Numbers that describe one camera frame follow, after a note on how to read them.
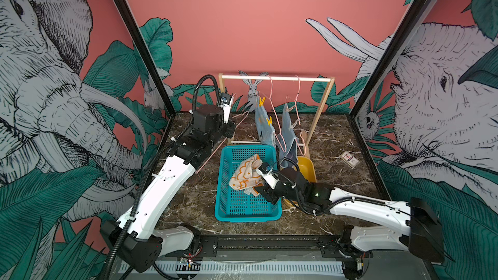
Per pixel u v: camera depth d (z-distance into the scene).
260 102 0.91
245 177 0.86
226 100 0.57
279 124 0.75
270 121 0.82
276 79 0.73
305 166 0.96
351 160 0.98
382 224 0.47
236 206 0.84
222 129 0.58
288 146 0.81
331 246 0.73
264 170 0.63
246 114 0.90
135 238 0.37
